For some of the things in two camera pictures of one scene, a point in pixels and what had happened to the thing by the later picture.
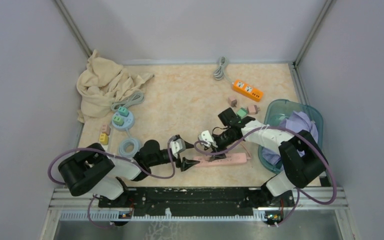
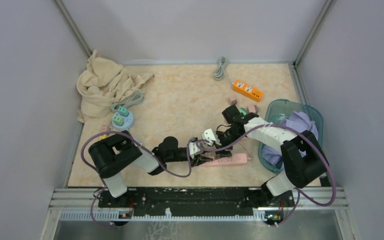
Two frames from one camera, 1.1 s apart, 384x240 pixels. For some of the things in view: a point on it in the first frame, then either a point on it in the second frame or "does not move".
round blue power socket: (128, 121) does not move
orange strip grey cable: (219, 72) does not move
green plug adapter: (242, 113) does not move
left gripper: (186, 163) -> (199, 159)
